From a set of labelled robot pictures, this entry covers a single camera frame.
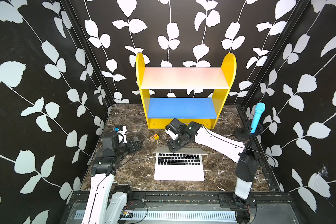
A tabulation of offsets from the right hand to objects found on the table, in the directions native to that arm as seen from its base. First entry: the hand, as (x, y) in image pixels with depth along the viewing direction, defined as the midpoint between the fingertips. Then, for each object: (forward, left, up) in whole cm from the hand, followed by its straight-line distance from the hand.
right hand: (171, 145), depth 80 cm
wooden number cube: (+10, +14, -11) cm, 21 cm away
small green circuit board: (-33, +23, -16) cm, 43 cm away
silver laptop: (-6, -10, -15) cm, 19 cm away
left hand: (-1, +19, +8) cm, 20 cm away
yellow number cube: (+13, +11, -12) cm, 21 cm away
